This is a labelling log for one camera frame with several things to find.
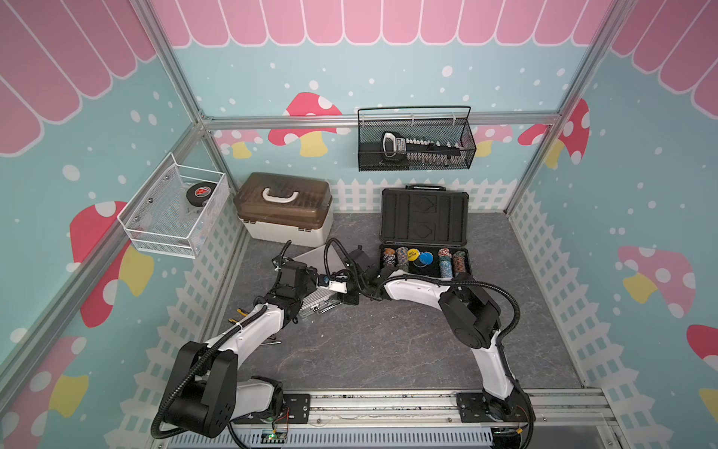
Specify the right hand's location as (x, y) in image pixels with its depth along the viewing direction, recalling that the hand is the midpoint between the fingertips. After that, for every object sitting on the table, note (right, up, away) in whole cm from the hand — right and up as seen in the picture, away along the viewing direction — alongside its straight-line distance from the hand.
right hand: (333, 288), depth 92 cm
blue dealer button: (+33, +10, +11) cm, 36 cm away
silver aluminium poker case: (-3, -2, -2) cm, 4 cm away
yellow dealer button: (+28, +11, +11) cm, 32 cm away
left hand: (-8, +2, -1) cm, 9 cm away
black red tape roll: (-37, +29, -13) cm, 49 cm away
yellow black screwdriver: (-19, -15, -6) cm, 25 cm away
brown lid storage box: (-17, +27, +2) cm, 32 cm away
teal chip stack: (+39, +8, +8) cm, 41 cm away
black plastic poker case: (+33, +20, +14) cm, 41 cm away
